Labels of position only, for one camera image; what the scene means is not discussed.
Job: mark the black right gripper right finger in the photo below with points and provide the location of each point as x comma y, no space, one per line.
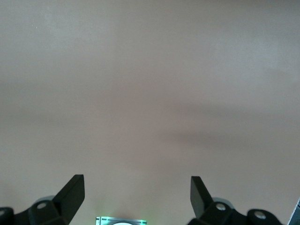
200,199

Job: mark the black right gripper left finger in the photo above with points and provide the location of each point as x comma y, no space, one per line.
68,197

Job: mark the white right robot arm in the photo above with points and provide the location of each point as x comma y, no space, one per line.
122,223

